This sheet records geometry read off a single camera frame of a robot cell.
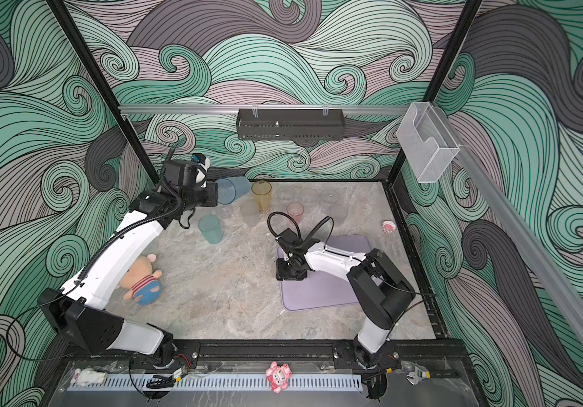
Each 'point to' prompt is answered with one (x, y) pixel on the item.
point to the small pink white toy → (388, 226)
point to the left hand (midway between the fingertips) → (217, 186)
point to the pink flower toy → (278, 376)
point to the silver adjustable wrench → (417, 375)
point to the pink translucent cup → (296, 209)
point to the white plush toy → (88, 376)
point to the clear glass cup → (339, 212)
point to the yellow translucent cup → (262, 192)
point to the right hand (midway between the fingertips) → (281, 276)
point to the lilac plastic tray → (352, 244)
